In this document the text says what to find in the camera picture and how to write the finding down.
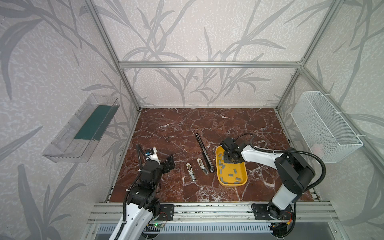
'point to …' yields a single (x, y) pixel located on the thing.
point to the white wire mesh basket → (327, 133)
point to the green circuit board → (156, 225)
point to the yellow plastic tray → (231, 174)
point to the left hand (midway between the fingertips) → (168, 152)
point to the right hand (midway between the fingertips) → (228, 154)
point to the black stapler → (205, 155)
